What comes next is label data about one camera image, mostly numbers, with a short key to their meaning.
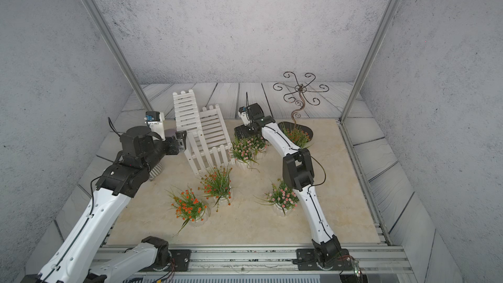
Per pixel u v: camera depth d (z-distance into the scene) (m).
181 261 0.73
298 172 0.64
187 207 0.73
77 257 0.38
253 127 0.78
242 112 0.93
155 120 0.57
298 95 0.93
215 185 0.77
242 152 0.88
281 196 0.74
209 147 0.88
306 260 0.71
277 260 0.74
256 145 0.91
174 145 0.61
